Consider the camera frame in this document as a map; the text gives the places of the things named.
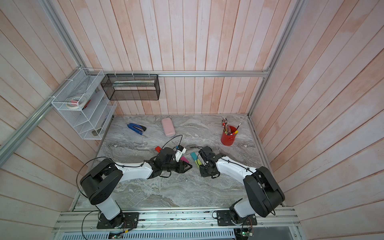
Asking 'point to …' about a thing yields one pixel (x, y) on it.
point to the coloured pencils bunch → (225, 124)
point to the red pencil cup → (228, 140)
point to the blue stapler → (138, 129)
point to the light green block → (198, 162)
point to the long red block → (158, 149)
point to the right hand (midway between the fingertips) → (205, 171)
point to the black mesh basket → (118, 86)
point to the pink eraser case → (168, 127)
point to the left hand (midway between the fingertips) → (189, 168)
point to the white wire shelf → (92, 121)
